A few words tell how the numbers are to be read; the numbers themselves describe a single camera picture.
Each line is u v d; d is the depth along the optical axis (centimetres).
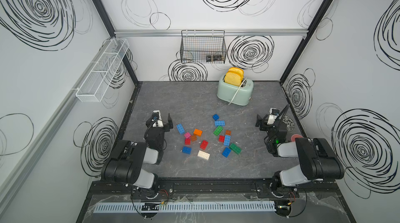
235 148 87
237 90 94
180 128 94
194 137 91
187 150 85
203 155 83
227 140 89
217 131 92
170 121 82
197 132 92
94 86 71
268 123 81
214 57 89
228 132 93
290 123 94
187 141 89
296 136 83
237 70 96
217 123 96
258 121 84
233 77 95
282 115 71
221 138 89
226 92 99
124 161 45
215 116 99
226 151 84
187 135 91
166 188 74
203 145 87
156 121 73
